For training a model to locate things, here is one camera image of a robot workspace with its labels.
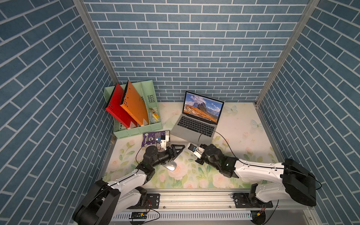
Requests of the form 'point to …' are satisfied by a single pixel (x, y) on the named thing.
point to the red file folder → (113, 107)
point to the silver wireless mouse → (170, 166)
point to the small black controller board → (138, 215)
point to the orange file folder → (132, 103)
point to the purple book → (152, 138)
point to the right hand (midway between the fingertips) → (193, 147)
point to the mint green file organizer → (146, 89)
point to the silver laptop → (197, 124)
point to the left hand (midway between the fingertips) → (186, 151)
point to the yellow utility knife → (154, 114)
